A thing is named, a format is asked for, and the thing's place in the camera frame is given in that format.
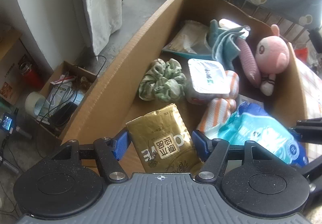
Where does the pink plush toy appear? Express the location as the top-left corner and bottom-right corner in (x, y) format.
(255, 25), (290, 96)

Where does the brown cardboard box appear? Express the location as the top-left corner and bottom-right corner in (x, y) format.
(60, 0), (307, 145)

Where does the clear tape roll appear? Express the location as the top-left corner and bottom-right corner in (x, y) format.
(25, 92), (46, 118)

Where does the blue tissue pack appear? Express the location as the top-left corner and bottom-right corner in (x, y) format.
(218, 102), (308, 167)

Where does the teal cloth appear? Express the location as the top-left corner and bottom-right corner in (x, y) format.
(207, 20), (246, 70)

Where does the small open cardboard box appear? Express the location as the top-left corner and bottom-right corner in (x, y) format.
(34, 61), (97, 138)

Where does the green white scrunchie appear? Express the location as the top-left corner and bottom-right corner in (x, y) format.
(138, 58), (187, 102)

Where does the clear snack bag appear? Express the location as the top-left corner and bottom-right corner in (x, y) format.
(162, 20), (212, 60)

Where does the orange striped towel roll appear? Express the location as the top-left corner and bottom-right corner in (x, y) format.
(196, 70), (240, 133)

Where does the white yogurt cup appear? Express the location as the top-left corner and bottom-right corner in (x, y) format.
(186, 58), (230, 105)

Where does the red thermos bottle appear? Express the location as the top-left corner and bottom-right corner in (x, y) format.
(19, 62), (44, 90)

